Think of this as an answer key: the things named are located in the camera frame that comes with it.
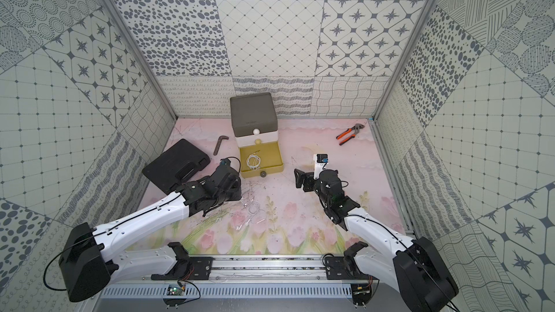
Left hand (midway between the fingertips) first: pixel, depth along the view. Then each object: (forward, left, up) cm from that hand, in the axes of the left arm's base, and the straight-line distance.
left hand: (240, 184), depth 81 cm
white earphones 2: (-7, -6, -13) cm, 16 cm away
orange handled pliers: (+41, -54, -12) cm, 69 cm away
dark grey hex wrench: (+30, +19, -13) cm, 38 cm away
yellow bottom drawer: (+19, -10, -12) cm, 25 cm away
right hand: (+7, -25, -1) cm, 26 cm away
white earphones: (+22, -1, -12) cm, 25 cm away
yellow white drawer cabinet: (+26, -3, +9) cm, 28 cm away
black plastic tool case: (+14, +31, -7) cm, 35 cm away
